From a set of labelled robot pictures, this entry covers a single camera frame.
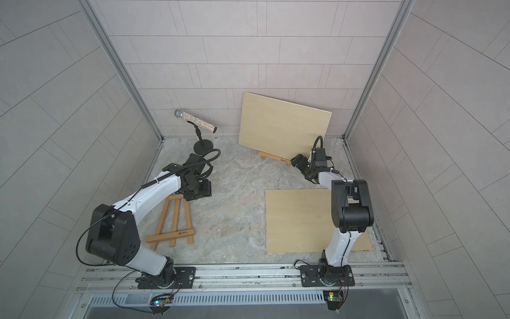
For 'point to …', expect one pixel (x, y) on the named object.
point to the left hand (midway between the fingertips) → (210, 192)
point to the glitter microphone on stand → (202, 145)
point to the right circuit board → (334, 298)
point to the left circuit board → (161, 304)
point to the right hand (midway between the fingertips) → (296, 161)
